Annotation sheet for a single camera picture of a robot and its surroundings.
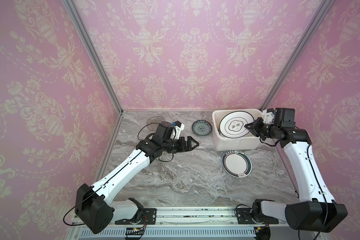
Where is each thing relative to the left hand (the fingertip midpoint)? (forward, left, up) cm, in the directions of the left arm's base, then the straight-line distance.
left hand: (193, 147), depth 72 cm
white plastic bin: (+12, -18, -14) cm, 26 cm away
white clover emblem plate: (+14, -21, +1) cm, 25 cm away
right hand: (+11, -26, +5) cm, 29 cm away
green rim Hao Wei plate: (+13, -16, -1) cm, 21 cm away
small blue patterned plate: (+31, -9, -24) cm, 40 cm away
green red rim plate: (+4, -29, -25) cm, 38 cm away
